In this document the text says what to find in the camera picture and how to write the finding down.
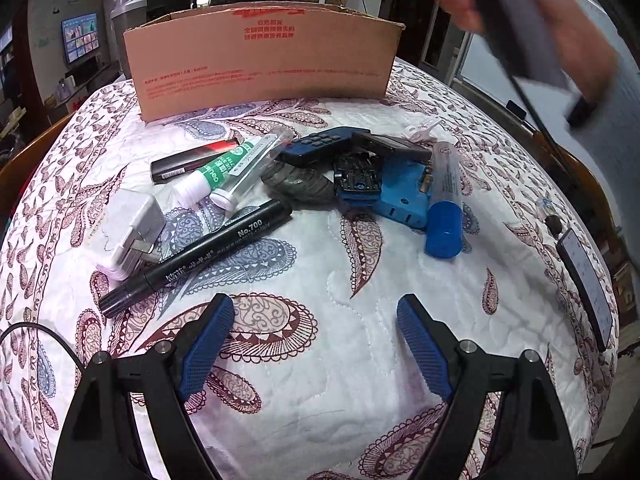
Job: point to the wooden chair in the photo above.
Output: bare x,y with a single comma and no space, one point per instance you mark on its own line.
585,185
30,155

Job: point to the brown cardboard box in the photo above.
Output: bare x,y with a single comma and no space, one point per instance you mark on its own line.
265,65

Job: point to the grey shaker bottle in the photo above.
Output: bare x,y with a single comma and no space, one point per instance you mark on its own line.
127,35

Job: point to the clear tube with blue cap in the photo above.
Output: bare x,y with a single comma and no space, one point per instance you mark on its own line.
444,210

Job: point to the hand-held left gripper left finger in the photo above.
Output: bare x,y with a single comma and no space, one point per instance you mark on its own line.
210,345

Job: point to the wall television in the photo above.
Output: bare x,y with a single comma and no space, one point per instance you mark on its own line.
80,37

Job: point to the person's right hand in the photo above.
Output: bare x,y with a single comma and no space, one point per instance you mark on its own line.
457,7

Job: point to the person's right forearm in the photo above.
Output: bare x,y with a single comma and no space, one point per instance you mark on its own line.
585,50

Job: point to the purple kettle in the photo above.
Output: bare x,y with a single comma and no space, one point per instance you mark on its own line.
62,89

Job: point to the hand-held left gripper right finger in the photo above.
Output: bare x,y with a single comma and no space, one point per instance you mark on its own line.
422,345

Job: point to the green white glue tube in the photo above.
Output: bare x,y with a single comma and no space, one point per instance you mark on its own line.
220,170

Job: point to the blue calculator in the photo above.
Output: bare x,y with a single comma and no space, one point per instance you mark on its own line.
320,145

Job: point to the white plastic clip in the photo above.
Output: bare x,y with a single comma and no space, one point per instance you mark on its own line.
420,131

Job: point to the blue plastic case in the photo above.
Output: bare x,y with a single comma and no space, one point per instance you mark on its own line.
395,200

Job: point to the white power adapter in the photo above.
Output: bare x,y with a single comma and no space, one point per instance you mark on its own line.
125,225

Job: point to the black red marker pen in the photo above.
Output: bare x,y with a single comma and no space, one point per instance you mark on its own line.
185,160

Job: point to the black smartphone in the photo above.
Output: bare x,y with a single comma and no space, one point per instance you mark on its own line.
587,290

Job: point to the paisley quilted tablecloth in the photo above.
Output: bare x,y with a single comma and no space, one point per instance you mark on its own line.
325,270

